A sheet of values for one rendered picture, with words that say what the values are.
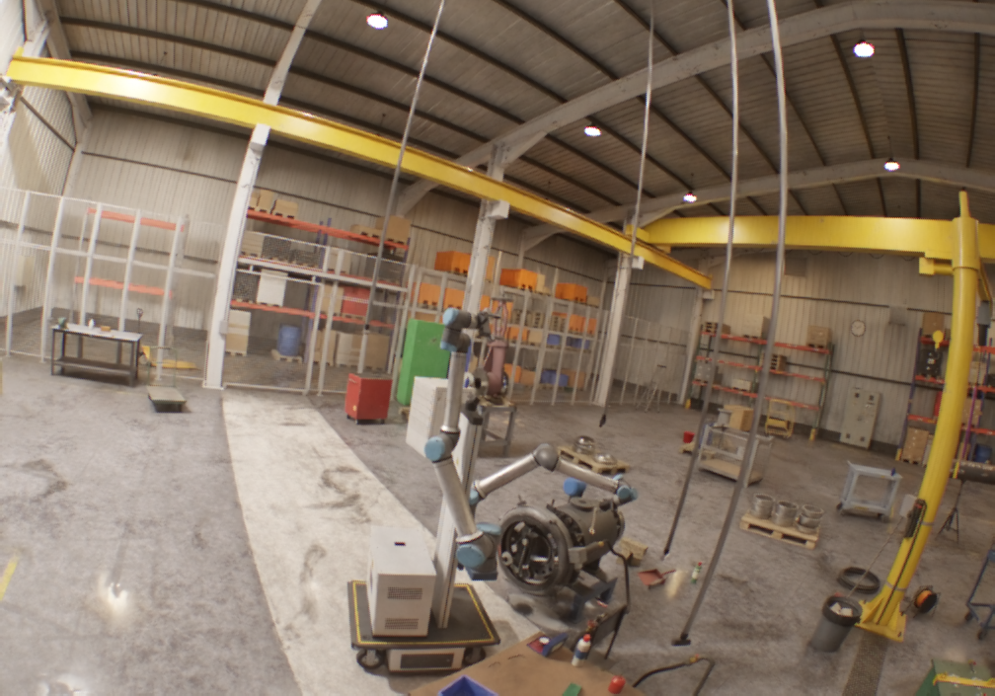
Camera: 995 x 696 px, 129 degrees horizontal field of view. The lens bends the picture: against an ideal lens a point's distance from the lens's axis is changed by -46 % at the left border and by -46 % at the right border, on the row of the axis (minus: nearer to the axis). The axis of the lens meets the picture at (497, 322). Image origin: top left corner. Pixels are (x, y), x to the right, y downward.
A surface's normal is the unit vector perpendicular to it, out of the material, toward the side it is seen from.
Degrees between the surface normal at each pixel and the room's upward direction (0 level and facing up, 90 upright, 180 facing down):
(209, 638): 0
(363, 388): 90
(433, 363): 90
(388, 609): 90
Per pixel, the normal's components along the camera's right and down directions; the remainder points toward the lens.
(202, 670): 0.17, -0.99
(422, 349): 0.60, 0.11
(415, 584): 0.32, 0.06
